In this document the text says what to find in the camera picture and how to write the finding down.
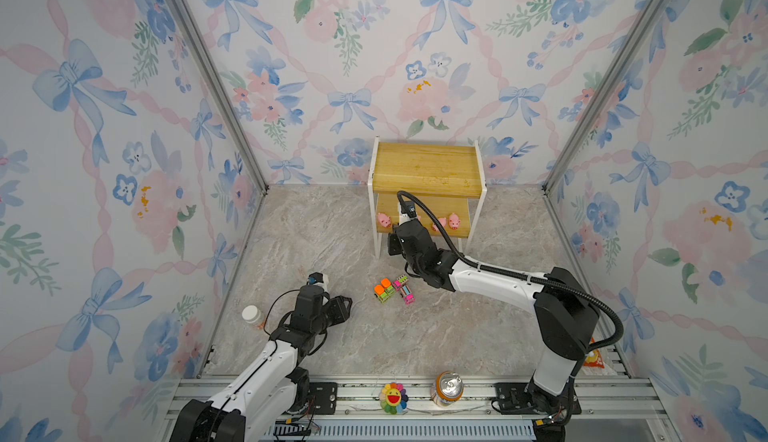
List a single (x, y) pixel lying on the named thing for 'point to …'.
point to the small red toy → (594, 358)
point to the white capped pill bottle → (251, 313)
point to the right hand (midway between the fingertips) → (393, 224)
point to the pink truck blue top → (406, 292)
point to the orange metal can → (449, 388)
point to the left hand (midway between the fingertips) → (347, 300)
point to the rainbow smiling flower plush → (393, 398)
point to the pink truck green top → (397, 284)
